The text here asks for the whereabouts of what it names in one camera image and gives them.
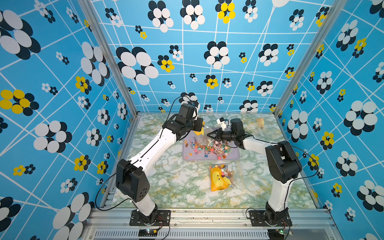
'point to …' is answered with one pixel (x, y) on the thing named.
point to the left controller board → (148, 232)
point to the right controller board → (276, 234)
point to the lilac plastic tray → (188, 154)
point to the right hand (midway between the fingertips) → (209, 134)
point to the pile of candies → (219, 149)
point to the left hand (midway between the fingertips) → (202, 119)
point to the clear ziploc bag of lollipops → (260, 122)
